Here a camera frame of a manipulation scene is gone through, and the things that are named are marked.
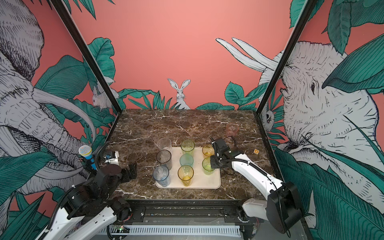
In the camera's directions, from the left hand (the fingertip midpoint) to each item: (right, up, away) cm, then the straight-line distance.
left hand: (130, 164), depth 71 cm
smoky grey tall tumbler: (+14, +1, +11) cm, 18 cm away
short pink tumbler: (+59, +16, +36) cm, 71 cm away
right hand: (+42, -1, +13) cm, 44 cm away
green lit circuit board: (-4, -30, -1) cm, 30 cm away
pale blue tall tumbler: (+13, -9, +11) cm, 19 cm away
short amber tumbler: (+40, +2, +23) cm, 46 cm away
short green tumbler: (+39, -6, +18) cm, 43 cm away
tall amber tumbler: (+27, -6, +2) cm, 28 cm away
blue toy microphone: (-22, +6, +1) cm, 23 cm away
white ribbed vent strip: (+22, -32, -1) cm, 39 cm away
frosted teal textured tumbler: (+26, -3, +19) cm, 33 cm away
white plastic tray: (+35, -13, +14) cm, 40 cm away
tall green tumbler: (+27, +6, +17) cm, 33 cm away
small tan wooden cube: (+72, +1, +26) cm, 76 cm away
